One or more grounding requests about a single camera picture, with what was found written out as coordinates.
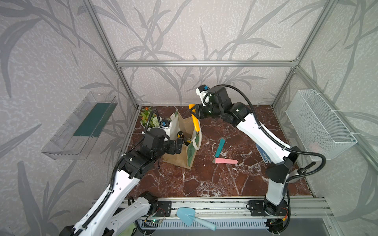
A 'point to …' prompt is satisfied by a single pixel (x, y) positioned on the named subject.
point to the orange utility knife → (196, 121)
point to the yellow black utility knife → (180, 134)
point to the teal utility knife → (220, 147)
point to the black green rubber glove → (130, 230)
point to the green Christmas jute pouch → (186, 158)
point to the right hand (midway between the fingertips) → (192, 109)
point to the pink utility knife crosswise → (225, 161)
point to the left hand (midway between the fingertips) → (175, 138)
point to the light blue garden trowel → (187, 215)
